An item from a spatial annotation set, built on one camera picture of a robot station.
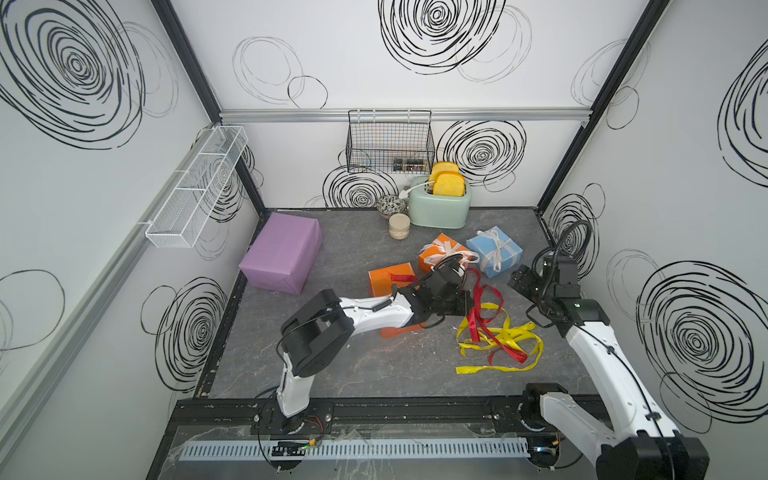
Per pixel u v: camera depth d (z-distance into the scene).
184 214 0.72
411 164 0.87
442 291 0.65
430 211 1.08
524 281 0.72
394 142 1.24
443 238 1.02
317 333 0.49
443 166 1.04
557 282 0.59
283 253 0.92
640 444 0.38
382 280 0.89
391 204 1.20
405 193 1.07
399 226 1.08
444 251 0.98
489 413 0.75
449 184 1.02
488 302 0.94
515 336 0.87
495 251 0.97
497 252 0.96
